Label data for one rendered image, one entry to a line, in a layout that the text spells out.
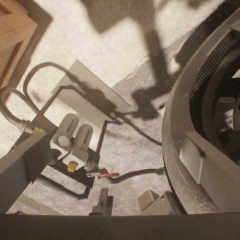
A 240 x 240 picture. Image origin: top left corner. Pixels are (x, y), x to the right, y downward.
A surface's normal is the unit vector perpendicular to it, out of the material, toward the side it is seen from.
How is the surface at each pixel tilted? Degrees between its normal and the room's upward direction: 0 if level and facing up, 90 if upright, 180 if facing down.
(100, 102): 0
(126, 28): 0
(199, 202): 83
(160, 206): 90
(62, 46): 0
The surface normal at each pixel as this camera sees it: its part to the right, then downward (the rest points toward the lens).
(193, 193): -0.83, -0.44
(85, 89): -0.11, 0.63
